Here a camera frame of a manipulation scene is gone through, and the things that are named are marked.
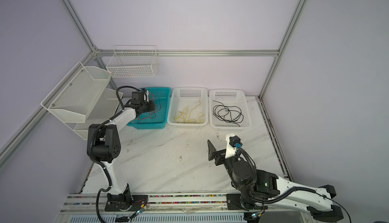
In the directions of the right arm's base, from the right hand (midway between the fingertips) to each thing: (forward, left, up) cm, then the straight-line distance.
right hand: (216, 139), depth 63 cm
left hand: (+35, +40, -16) cm, 55 cm away
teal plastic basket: (+33, +39, -29) cm, 59 cm away
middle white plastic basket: (+53, +21, -27) cm, 63 cm away
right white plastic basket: (+51, -15, -25) cm, 59 cm away
